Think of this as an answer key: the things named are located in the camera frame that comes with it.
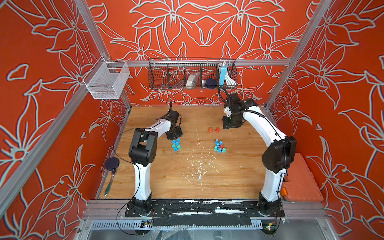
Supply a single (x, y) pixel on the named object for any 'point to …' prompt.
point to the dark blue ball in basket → (210, 83)
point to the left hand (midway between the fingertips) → (179, 135)
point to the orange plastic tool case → (299, 184)
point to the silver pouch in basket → (191, 81)
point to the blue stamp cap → (174, 141)
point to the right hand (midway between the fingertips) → (224, 125)
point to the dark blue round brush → (112, 163)
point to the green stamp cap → (173, 145)
